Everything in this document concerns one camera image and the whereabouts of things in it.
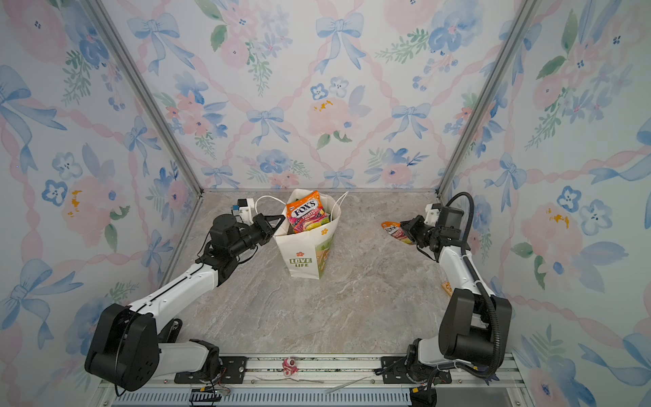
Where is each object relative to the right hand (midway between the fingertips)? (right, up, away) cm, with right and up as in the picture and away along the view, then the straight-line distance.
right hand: (399, 221), depth 87 cm
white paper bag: (-31, -10, -7) cm, 33 cm away
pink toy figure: (-35, -41, -16) cm, 57 cm away
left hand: (-37, +2, -10) cm, 38 cm away
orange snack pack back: (-31, +3, -6) cm, 32 cm away
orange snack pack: (0, -3, +4) cm, 5 cm away
